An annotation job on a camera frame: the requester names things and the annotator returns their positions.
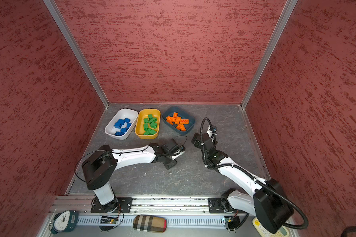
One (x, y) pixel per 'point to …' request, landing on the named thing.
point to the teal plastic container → (181, 129)
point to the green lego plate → (149, 131)
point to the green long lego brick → (153, 120)
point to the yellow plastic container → (142, 118)
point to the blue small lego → (123, 130)
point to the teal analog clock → (65, 221)
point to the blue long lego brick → (118, 133)
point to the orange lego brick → (170, 119)
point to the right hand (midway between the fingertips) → (199, 139)
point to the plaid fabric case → (150, 223)
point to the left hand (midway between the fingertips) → (170, 162)
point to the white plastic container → (122, 113)
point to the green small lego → (153, 125)
